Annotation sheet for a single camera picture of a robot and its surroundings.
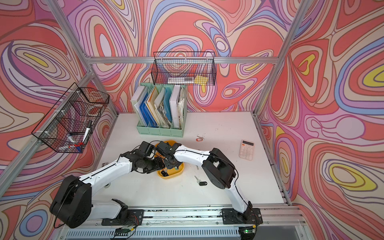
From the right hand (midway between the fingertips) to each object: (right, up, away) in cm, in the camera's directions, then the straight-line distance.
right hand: (175, 166), depth 90 cm
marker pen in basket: (-39, +22, -21) cm, 50 cm away
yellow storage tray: (-1, -2, -6) cm, 7 cm away
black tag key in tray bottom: (-6, -4, -3) cm, 8 cm away
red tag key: (+16, +15, +14) cm, 26 cm away
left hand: (-6, +1, -5) cm, 8 cm away
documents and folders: (-8, +36, +3) cm, 37 cm away
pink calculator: (+46, +9, +6) cm, 48 cm away
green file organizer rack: (-9, +20, +12) cm, 25 cm away
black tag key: (+16, -8, -6) cm, 19 cm away
